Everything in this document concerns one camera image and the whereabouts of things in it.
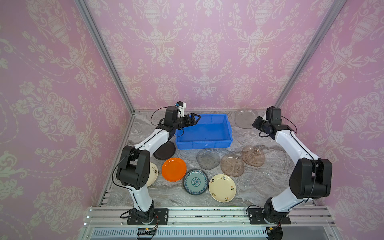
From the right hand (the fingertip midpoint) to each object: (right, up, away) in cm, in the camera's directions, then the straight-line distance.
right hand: (256, 121), depth 91 cm
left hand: (-36, +2, -3) cm, 37 cm away
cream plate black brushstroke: (-62, -32, -2) cm, 70 cm away
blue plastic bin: (-24, -7, +19) cm, 32 cm away
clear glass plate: (-5, +2, +5) cm, 7 cm away
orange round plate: (-50, -29, -1) cm, 58 cm away
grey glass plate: (-29, -24, +4) cm, 38 cm away
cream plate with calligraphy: (-22, -38, -7) cm, 44 cm away
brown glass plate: (-14, -27, +2) cm, 31 cm away
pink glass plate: (0, -22, +5) cm, 23 cm away
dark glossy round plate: (-56, -20, +6) cm, 60 cm away
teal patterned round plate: (-37, -35, -5) cm, 51 cm away
